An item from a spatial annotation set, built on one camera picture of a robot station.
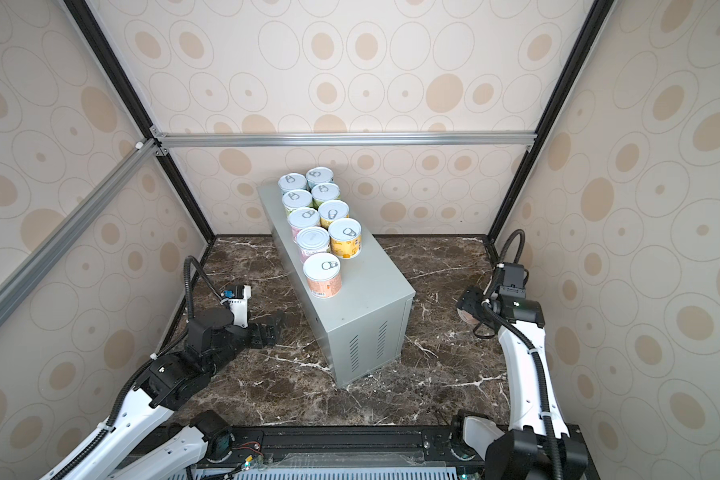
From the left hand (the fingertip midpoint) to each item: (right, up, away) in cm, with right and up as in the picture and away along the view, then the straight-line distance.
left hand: (275, 312), depth 71 cm
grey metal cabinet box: (+22, -1, -12) cm, 25 cm away
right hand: (+50, +2, +8) cm, 51 cm away
